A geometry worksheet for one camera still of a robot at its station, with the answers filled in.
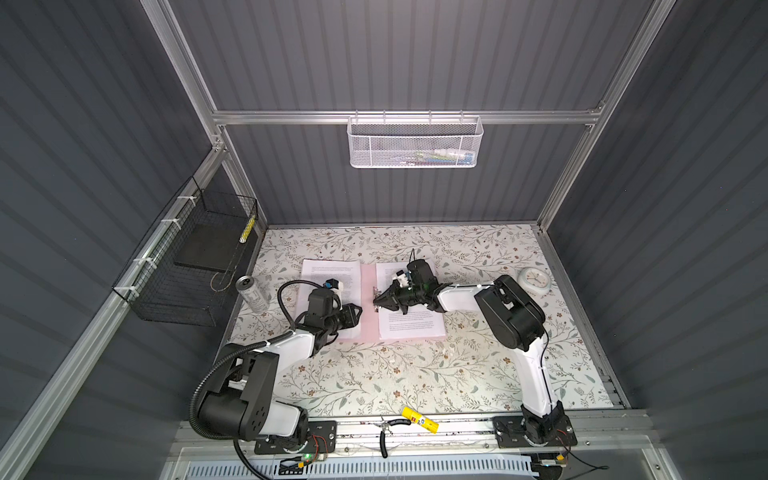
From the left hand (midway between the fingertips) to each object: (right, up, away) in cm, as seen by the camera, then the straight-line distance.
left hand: (357, 309), depth 92 cm
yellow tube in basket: (-29, +24, -10) cm, 39 cm away
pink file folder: (+4, -7, 0) cm, 8 cm away
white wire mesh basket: (+21, +64, +32) cm, 74 cm away
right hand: (+6, +2, +1) cm, 6 cm away
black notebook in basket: (-35, +19, -16) cm, 44 cm away
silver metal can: (-32, +8, -5) cm, 33 cm away
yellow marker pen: (+17, -24, -16) cm, 34 cm away
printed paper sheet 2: (+20, -4, +2) cm, 21 cm away
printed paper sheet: (-5, +11, +14) cm, 18 cm away
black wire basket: (-40, +13, -19) cm, 46 cm away
